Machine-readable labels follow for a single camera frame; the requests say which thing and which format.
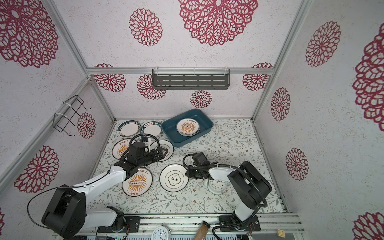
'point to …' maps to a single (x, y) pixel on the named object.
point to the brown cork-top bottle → (202, 231)
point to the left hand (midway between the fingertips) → (163, 155)
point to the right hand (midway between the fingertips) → (185, 172)
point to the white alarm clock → (216, 187)
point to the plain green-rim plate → (129, 128)
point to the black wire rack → (70, 113)
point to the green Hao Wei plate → (152, 127)
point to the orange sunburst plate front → (137, 182)
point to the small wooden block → (281, 233)
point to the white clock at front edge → (161, 233)
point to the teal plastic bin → (176, 139)
